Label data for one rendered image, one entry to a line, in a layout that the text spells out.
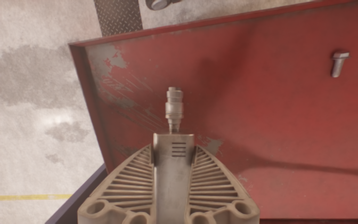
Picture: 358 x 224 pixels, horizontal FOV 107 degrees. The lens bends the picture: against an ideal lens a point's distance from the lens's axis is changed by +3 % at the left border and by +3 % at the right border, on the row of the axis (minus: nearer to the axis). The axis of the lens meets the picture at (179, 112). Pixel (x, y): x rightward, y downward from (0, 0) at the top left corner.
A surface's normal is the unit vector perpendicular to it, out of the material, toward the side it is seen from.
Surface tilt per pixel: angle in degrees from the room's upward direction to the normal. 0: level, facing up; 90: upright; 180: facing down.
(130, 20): 23
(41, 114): 0
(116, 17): 0
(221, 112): 0
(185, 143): 13
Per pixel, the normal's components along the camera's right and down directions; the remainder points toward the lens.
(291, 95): -0.09, 0.27
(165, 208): 0.02, 0.08
